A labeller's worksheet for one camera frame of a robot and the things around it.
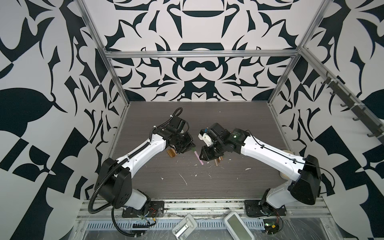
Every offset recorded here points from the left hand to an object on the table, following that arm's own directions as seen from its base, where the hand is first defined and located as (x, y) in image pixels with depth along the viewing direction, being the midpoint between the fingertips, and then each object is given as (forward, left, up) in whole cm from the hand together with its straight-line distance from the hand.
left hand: (198, 143), depth 80 cm
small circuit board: (-35, -33, -17) cm, 51 cm away
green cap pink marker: (-3, +3, 0) cm, 4 cm away
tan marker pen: (-5, -11, -16) cm, 20 cm away
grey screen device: (-36, -16, -12) cm, 41 cm away
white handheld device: (-35, +7, -14) cm, 38 cm away
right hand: (-8, -1, +1) cm, 9 cm away
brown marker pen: (-3, -13, -16) cm, 21 cm away
